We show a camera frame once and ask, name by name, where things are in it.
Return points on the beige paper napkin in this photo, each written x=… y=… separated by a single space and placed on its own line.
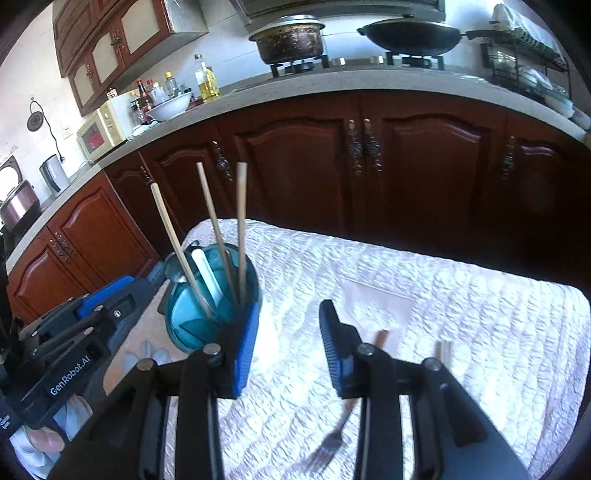
x=378 y=300

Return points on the yellow oil bottle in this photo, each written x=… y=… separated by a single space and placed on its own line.
x=207 y=81

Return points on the grey stone countertop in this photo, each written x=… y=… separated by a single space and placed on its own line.
x=323 y=81

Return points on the black round wall hanger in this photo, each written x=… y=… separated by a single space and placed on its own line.
x=35 y=122

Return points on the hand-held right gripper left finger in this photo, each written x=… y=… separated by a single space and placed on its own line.
x=244 y=350

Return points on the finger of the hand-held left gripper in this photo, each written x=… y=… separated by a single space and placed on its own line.
x=108 y=293

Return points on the speckled cooking pot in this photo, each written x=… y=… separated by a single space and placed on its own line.
x=288 y=41

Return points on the stack of white bowls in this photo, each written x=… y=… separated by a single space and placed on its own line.
x=554 y=99

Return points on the dark sauce bottle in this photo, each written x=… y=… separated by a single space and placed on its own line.
x=144 y=99

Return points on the wall socket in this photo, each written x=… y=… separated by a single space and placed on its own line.
x=68 y=131

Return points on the metal spoon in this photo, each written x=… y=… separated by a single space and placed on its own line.
x=174 y=272

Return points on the cream microwave oven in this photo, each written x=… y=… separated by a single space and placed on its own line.
x=99 y=134

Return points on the black wok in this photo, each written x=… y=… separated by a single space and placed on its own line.
x=411 y=37

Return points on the white quilted tablecloth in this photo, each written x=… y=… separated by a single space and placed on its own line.
x=461 y=323

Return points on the wooden wall cabinet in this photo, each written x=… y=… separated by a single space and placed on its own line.
x=120 y=46

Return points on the rice cooker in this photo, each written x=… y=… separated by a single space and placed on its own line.
x=18 y=203

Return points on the white floral cup teal inside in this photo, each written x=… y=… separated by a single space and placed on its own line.
x=194 y=318

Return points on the person's left hand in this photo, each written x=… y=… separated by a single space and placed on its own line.
x=46 y=443

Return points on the gas stove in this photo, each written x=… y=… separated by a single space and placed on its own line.
x=351 y=62

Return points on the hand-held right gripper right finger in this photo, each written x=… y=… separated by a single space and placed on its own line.
x=333 y=355

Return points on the dark wooden base cabinets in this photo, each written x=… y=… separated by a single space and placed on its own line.
x=300 y=175

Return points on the clear bottle yellow cap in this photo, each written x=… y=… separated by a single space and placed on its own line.
x=171 y=85

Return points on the white mixing bowl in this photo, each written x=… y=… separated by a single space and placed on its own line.
x=171 y=106

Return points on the clear plastic bag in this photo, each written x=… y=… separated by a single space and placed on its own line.
x=145 y=353

